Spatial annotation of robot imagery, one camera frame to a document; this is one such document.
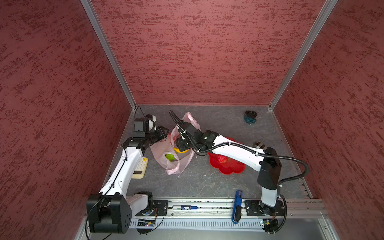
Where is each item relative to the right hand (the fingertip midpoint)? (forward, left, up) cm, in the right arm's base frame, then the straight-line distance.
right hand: (179, 145), depth 78 cm
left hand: (+7, +6, +2) cm, 9 cm away
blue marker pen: (-26, -2, -16) cm, 31 cm away
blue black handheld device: (-28, -29, -17) cm, 44 cm away
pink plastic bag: (+3, +13, -9) cm, 16 cm away
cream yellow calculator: (-7, +24, -16) cm, 30 cm away
